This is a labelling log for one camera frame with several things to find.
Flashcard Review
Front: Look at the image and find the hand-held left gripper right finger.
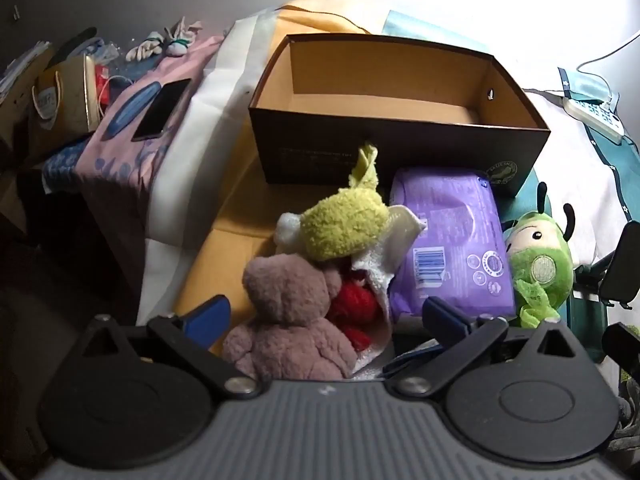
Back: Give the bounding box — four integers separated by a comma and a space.
392, 296, 593, 401

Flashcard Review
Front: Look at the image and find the grey knitted item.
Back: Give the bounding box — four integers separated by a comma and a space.
619, 385, 640, 442

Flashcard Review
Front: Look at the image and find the red packet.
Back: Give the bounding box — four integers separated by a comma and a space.
95, 65, 114, 112

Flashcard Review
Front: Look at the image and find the yellow-green fuzzy plush toy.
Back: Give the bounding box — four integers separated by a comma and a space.
300, 142, 391, 262

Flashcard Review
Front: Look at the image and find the white power cable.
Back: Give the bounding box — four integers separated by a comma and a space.
575, 30, 640, 106

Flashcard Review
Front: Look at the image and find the pink printed pillow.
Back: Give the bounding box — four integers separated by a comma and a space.
82, 22, 226, 211

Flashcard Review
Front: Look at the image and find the brown paper gift bag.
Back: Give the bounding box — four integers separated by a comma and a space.
27, 55, 104, 147

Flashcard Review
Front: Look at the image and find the stack of papers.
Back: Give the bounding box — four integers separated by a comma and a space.
0, 40, 56, 92

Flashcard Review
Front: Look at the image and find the red plush toy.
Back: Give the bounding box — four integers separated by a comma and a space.
327, 270, 382, 352

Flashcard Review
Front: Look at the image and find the blue fabric item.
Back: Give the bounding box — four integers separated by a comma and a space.
382, 345, 442, 379

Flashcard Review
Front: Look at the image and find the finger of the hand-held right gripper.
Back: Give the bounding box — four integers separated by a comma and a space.
575, 220, 640, 308
600, 322, 640, 367

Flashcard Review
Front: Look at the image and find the clear plastic bag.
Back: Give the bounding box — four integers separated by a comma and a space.
82, 35, 132, 69

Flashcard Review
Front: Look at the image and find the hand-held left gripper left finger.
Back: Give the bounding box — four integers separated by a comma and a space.
75, 294, 262, 402

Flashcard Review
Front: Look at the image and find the black smartphone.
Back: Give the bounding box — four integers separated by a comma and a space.
131, 78, 192, 142

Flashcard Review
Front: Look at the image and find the purple wipes packet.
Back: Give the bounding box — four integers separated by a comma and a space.
389, 167, 517, 322

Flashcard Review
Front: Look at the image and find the green bug plush toy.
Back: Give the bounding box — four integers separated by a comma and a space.
502, 181, 577, 329

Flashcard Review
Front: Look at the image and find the blue patterned cloth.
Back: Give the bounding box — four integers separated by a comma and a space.
42, 140, 94, 192

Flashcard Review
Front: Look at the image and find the white glove bundle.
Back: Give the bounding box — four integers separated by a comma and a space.
125, 32, 167, 62

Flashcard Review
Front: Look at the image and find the pink teddy bear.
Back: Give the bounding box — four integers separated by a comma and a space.
221, 254, 358, 381

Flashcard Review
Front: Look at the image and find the dark cardboard box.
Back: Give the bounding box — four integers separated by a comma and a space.
248, 34, 552, 198

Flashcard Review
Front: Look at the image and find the glove bundle with green band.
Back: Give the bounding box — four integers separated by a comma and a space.
165, 16, 202, 56

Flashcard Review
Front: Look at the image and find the white power strip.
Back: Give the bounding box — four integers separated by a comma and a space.
562, 95, 626, 143

